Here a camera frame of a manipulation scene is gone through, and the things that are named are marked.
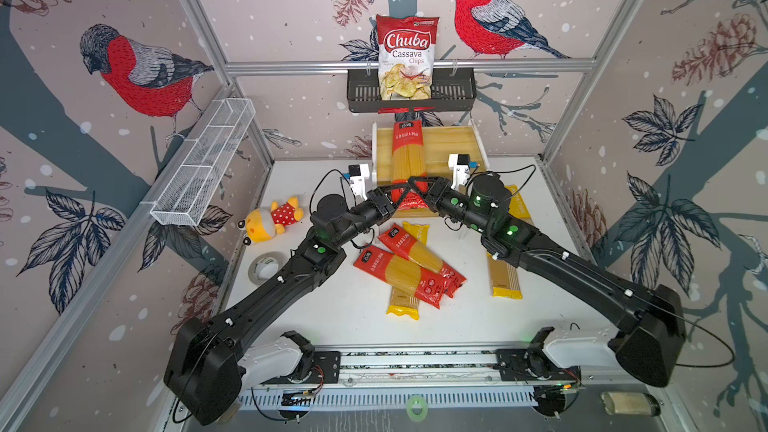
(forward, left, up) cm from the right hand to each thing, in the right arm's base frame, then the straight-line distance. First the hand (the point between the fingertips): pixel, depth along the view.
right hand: (401, 189), depth 67 cm
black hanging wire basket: (+43, -15, -1) cm, 46 cm away
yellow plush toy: (+7, +46, -27) cm, 54 cm away
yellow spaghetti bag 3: (+21, -40, -34) cm, 56 cm away
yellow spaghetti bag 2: (-6, -30, -33) cm, 45 cm away
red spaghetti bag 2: (-10, -6, -29) cm, 32 cm away
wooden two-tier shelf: (+18, -9, -2) cm, 20 cm away
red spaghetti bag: (+8, -1, +2) cm, 8 cm away
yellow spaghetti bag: (-14, 0, -33) cm, 36 cm away
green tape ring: (-38, -2, -35) cm, 52 cm away
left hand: (-3, -2, +2) cm, 4 cm away
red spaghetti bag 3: (+2, -1, -31) cm, 31 cm away
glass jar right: (-34, -52, -33) cm, 71 cm away
